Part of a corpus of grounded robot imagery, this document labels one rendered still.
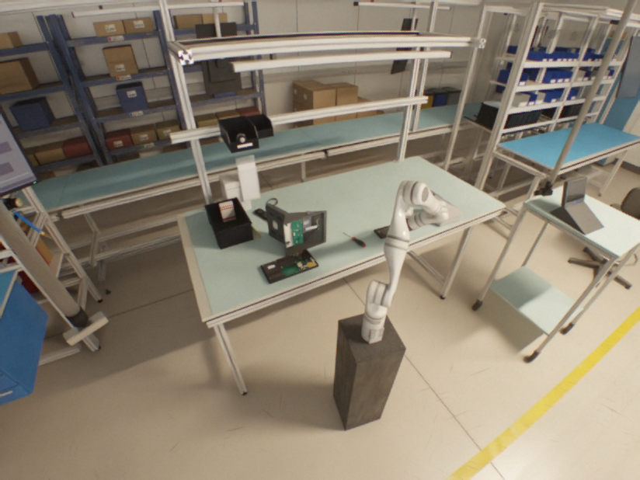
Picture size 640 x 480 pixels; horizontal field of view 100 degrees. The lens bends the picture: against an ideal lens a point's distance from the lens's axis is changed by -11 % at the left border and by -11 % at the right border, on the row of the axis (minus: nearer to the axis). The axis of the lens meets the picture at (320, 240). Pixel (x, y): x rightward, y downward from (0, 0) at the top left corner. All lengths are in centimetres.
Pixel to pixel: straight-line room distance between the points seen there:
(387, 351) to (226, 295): 77
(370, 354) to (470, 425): 113
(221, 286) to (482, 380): 190
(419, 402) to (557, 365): 116
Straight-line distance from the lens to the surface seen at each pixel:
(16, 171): 187
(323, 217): 156
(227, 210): 187
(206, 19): 482
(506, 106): 364
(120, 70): 479
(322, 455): 212
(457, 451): 228
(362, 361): 139
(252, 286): 146
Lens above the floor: 206
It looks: 39 degrees down
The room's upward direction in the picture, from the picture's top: straight up
